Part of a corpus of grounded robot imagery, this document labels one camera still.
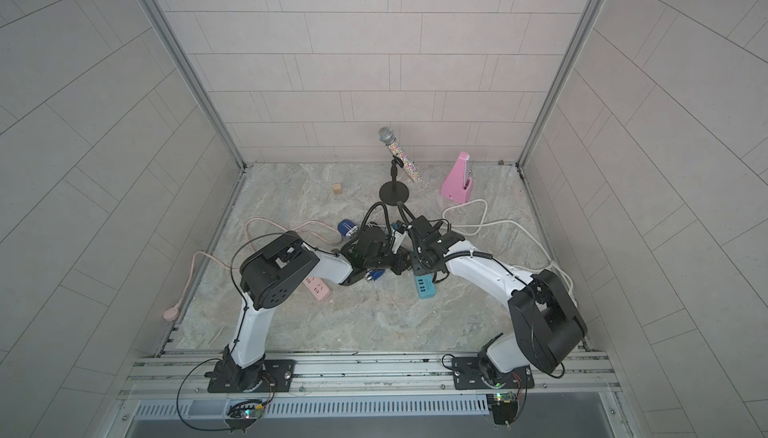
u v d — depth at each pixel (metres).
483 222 0.99
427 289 0.83
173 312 0.82
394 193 1.07
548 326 0.42
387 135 0.87
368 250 0.74
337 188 1.08
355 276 0.73
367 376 0.72
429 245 0.63
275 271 0.53
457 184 1.01
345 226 0.96
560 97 0.96
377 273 0.85
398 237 0.80
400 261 0.79
